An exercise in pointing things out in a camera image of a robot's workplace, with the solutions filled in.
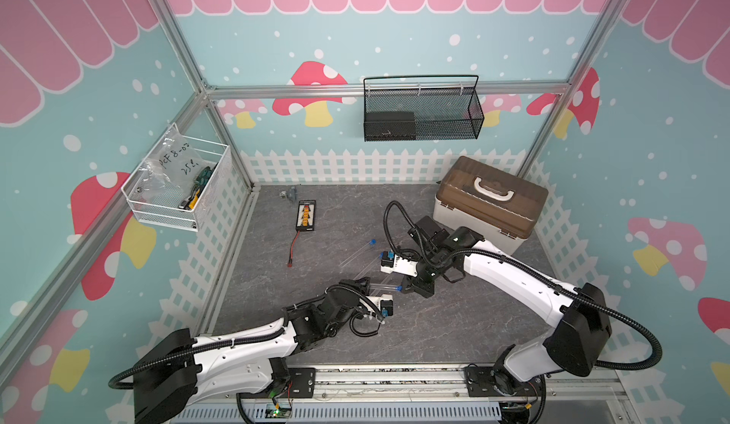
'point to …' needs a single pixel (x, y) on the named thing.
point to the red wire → (290, 263)
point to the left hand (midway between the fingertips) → (364, 280)
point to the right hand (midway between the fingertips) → (404, 285)
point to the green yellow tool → (199, 184)
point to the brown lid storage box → (500, 205)
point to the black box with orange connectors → (305, 215)
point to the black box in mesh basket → (390, 125)
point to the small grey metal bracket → (282, 194)
